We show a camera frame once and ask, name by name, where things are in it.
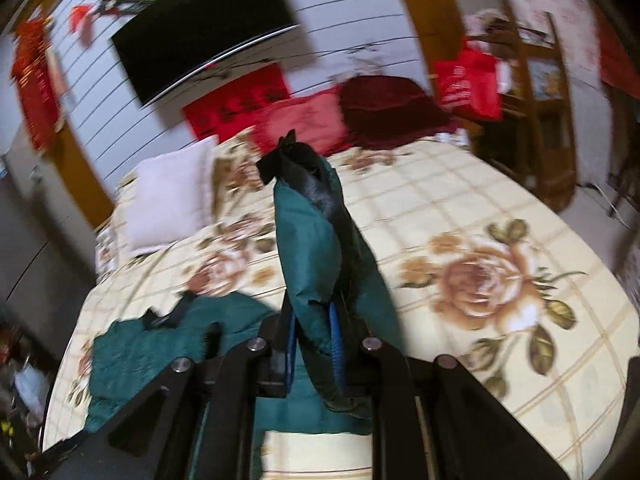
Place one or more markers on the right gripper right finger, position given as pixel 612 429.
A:
pixel 433 420

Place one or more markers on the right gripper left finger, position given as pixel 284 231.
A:
pixel 191 421

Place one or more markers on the green quilted down jacket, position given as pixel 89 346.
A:
pixel 326 264

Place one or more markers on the floral checked bed cover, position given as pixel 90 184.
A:
pixel 476 265

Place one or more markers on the white square pillow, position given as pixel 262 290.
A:
pixel 173 198

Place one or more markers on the wooden shelf rack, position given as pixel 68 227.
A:
pixel 534 144

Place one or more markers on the red banner with characters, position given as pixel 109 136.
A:
pixel 237 104

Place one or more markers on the red heart-shaped cushion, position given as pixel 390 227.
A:
pixel 316 119

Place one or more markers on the dark red velvet cushion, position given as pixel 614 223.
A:
pixel 386 112

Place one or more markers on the red shopping bag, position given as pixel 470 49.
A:
pixel 467 86

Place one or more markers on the red hanging wall ornament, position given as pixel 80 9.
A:
pixel 36 84

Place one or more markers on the black wall television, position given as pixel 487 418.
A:
pixel 171 40

